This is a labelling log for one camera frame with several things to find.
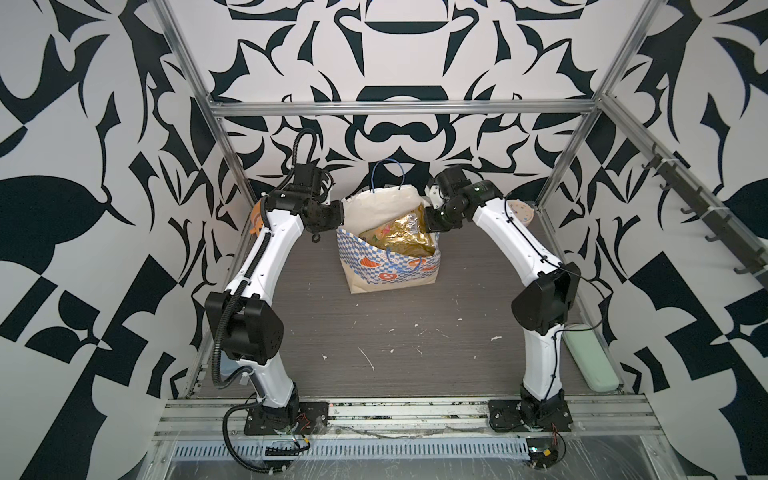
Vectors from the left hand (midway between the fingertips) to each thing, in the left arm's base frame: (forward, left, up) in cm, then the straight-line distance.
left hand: (337, 213), depth 84 cm
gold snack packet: (-2, -19, -8) cm, 21 cm away
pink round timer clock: (+20, -66, -22) cm, 73 cm away
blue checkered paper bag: (-14, -8, -7) cm, 17 cm away
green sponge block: (-35, -67, -22) cm, 79 cm away
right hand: (0, -25, -3) cm, 25 cm away
